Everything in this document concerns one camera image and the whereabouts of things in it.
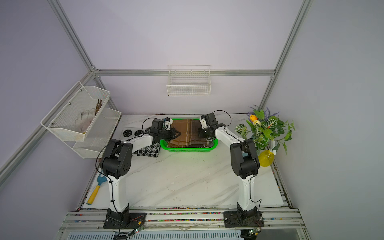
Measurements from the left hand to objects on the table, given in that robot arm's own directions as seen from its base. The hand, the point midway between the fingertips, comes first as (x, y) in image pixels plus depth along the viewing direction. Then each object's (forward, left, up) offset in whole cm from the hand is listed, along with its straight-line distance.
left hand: (180, 134), depth 99 cm
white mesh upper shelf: (-5, +54, +24) cm, 59 cm away
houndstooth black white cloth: (-10, +18, -4) cm, 21 cm away
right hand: (0, -14, -1) cm, 14 cm away
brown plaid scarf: (+4, -6, +1) cm, 7 cm away
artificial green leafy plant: (-17, -42, +27) cm, 53 cm away
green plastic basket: (-7, +10, -1) cm, 12 cm away
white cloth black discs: (+3, +39, -4) cm, 40 cm away
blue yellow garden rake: (-28, +47, -9) cm, 55 cm away
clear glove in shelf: (-7, +49, +22) cm, 54 cm away
